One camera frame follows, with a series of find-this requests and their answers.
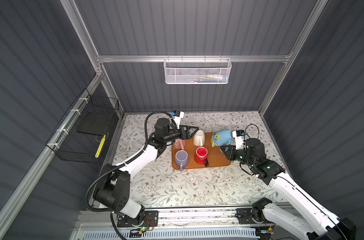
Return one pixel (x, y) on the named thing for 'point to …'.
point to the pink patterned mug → (179, 143)
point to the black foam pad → (96, 123)
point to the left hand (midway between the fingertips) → (197, 130)
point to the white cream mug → (199, 138)
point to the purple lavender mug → (181, 159)
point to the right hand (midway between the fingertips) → (224, 146)
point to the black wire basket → (69, 145)
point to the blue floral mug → (220, 137)
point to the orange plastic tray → (216, 156)
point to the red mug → (201, 154)
